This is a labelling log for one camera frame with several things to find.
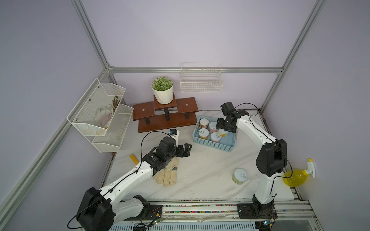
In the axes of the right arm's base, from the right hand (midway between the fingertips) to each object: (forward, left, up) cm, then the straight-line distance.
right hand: (224, 129), depth 93 cm
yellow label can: (-3, +2, +1) cm, 4 cm away
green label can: (-28, -5, -9) cm, 30 cm away
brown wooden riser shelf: (+11, +47, +2) cm, 48 cm away
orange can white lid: (+8, +6, -7) cm, 13 cm away
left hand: (-15, +26, +3) cm, 30 cm away
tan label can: (+3, +13, -8) cm, 15 cm away
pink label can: (-1, +5, -8) cm, 9 cm away
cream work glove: (-26, +37, -12) cm, 46 cm away
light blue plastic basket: (-5, -3, -10) cm, 12 cm away
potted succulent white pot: (+15, +38, +22) cm, 46 cm away
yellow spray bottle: (-30, -36, -5) cm, 48 cm away
